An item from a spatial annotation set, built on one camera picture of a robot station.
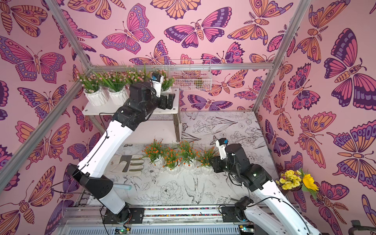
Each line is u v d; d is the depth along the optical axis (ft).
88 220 2.41
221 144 2.07
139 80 2.15
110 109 1.65
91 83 2.24
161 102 2.02
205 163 2.50
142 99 1.66
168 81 2.25
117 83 2.24
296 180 2.01
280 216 1.37
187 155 2.69
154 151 2.61
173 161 2.50
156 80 1.86
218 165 2.01
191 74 3.10
